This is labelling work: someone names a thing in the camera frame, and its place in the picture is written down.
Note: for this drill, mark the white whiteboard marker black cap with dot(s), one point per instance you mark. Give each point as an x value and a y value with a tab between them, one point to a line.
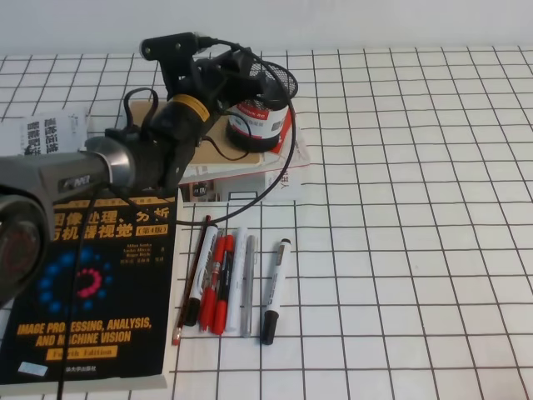
205	257

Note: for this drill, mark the white pen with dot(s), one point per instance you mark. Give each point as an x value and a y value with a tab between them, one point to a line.
235	293

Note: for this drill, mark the dark red pencil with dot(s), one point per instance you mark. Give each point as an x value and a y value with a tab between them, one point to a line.
192	279

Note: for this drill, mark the black mesh pen holder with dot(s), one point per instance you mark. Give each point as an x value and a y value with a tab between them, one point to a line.
260	125

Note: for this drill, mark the white magazine with figure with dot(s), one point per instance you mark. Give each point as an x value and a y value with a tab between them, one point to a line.
63	131

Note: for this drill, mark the red marker pen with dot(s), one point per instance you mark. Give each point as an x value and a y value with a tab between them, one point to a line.
210	299

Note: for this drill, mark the white booklet under stack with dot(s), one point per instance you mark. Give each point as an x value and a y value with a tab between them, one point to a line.
245	187

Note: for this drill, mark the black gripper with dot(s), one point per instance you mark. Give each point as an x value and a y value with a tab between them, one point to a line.
215	71

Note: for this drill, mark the grey gel pen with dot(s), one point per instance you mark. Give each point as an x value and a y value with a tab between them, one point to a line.
250	262

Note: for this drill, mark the black image processing textbook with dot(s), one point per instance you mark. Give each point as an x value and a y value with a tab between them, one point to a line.
98	316

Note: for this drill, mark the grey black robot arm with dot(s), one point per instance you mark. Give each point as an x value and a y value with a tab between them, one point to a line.
154	154

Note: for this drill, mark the white marker rightmost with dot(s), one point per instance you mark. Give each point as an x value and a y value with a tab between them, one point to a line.
273	302

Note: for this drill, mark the red and black pen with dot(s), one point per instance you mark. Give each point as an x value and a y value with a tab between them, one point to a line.
220	317

